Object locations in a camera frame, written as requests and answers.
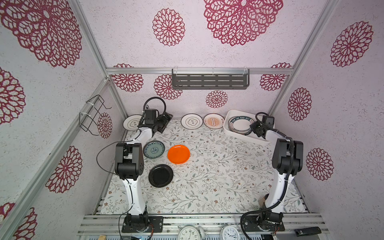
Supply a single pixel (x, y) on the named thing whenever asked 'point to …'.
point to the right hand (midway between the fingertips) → (253, 121)
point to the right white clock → (229, 232)
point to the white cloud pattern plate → (191, 121)
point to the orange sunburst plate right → (214, 121)
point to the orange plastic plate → (179, 154)
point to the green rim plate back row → (241, 125)
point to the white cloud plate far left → (131, 122)
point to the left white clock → (189, 232)
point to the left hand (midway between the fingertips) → (170, 121)
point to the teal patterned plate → (153, 149)
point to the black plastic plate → (160, 175)
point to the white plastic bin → (231, 113)
